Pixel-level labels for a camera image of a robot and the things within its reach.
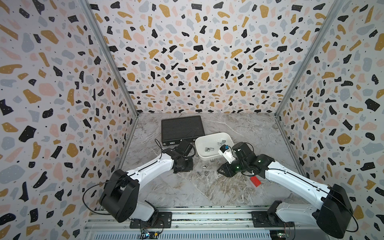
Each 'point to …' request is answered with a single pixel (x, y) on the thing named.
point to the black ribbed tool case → (174, 130)
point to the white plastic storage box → (207, 146)
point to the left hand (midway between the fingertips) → (192, 167)
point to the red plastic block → (255, 181)
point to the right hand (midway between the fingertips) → (219, 169)
